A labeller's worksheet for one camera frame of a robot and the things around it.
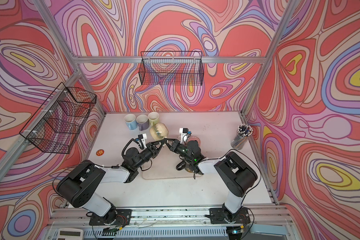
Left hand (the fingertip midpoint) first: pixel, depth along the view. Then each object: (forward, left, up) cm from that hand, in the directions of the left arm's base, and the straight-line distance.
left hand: (166, 142), depth 80 cm
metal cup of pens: (+8, -45, -2) cm, 46 cm away
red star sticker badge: (+4, +45, -18) cm, 49 cm away
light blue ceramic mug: (+24, +27, -9) cm, 37 cm away
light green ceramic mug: (+28, +12, -11) cm, 32 cm away
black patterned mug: (-7, -9, -14) cm, 18 cm away
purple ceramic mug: (+27, +20, -13) cm, 36 cm away
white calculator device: (-39, +43, -17) cm, 61 cm away
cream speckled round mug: (+4, +4, +5) cm, 7 cm away
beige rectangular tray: (-6, +3, -18) cm, 19 cm away
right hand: (+1, +2, -2) cm, 3 cm away
